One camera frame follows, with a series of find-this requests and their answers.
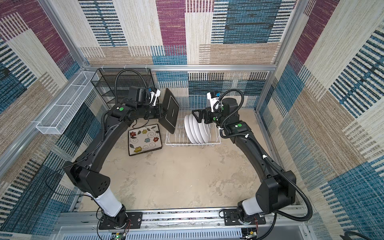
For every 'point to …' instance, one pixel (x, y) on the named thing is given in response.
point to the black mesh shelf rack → (104, 81)
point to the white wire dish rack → (187, 104)
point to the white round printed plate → (186, 121)
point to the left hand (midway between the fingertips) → (168, 108)
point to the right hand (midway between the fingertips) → (199, 112)
